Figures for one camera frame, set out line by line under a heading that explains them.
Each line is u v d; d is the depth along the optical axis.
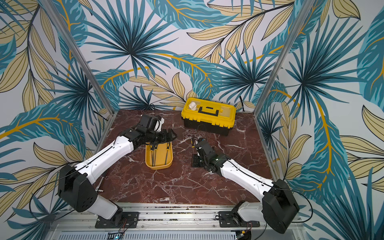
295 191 0.40
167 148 0.98
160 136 0.72
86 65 0.90
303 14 0.71
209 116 0.96
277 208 0.40
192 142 0.87
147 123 0.62
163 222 0.74
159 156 0.95
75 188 0.41
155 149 0.98
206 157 0.62
